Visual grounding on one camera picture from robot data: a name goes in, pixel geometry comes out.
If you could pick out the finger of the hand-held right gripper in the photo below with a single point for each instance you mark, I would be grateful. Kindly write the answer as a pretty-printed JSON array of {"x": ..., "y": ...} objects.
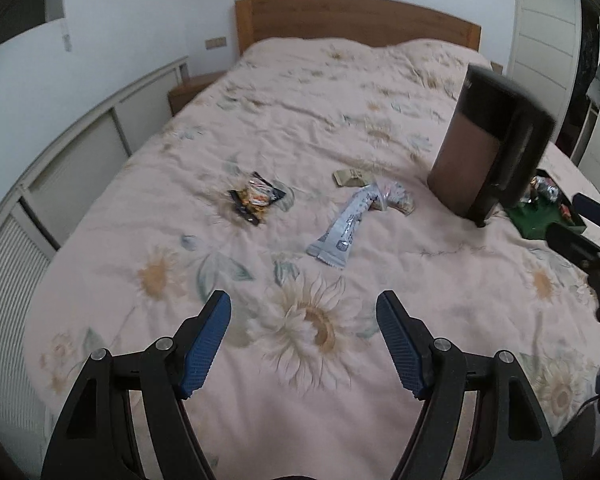
[
  {"x": 575, "y": 245},
  {"x": 592, "y": 208}
]

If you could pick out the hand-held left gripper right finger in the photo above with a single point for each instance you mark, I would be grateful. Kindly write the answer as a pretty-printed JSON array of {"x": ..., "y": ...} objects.
[{"x": 400, "y": 345}]

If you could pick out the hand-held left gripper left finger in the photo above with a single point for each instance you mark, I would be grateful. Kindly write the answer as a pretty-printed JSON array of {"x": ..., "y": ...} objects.
[{"x": 207, "y": 345}]

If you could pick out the red candy bar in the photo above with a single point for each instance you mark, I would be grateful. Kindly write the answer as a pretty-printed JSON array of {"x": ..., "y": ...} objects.
[{"x": 566, "y": 212}]

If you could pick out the white blue red snack packet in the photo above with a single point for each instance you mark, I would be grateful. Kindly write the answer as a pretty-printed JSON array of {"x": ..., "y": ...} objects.
[{"x": 547, "y": 190}]

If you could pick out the green cardboard box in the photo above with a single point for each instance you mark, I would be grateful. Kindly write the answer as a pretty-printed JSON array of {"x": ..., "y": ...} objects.
[{"x": 530, "y": 220}]

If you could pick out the long white snack wrapper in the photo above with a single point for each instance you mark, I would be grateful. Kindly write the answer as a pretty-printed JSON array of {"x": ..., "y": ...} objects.
[{"x": 342, "y": 227}]

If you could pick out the dark brown snack packet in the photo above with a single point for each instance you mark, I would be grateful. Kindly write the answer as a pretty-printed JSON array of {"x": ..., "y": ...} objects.
[
  {"x": 245, "y": 207},
  {"x": 262, "y": 189}
]

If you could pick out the clear candy bag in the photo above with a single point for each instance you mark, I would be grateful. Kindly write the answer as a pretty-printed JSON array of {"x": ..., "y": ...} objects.
[{"x": 395, "y": 199}]

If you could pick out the beige green snack packet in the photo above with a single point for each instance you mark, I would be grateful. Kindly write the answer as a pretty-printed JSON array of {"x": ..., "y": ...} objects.
[{"x": 352, "y": 176}]

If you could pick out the brown and black bin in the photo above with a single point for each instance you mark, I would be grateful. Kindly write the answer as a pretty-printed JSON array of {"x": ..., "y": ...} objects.
[{"x": 470, "y": 160}]

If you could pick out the white wardrobe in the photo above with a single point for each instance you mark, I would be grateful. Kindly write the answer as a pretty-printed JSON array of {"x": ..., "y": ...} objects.
[{"x": 545, "y": 25}]

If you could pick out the bed with floral cover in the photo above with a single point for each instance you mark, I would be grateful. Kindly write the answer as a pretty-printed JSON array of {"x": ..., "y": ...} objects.
[{"x": 280, "y": 125}]

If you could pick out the wooden nightstand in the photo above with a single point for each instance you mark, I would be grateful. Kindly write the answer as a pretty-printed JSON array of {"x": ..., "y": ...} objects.
[{"x": 195, "y": 90}]

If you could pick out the wooden headboard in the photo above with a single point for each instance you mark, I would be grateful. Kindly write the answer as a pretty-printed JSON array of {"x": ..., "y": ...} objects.
[{"x": 355, "y": 17}]

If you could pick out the wall socket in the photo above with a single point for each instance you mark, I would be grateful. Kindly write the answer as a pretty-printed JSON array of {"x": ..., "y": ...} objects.
[
  {"x": 215, "y": 42},
  {"x": 497, "y": 67}
]

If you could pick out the white slatted wall panel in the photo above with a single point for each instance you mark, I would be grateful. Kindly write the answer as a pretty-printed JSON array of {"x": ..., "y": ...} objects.
[{"x": 80, "y": 145}]

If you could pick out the white wall fixture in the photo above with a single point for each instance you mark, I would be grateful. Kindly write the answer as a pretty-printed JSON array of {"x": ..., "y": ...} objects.
[{"x": 67, "y": 37}]

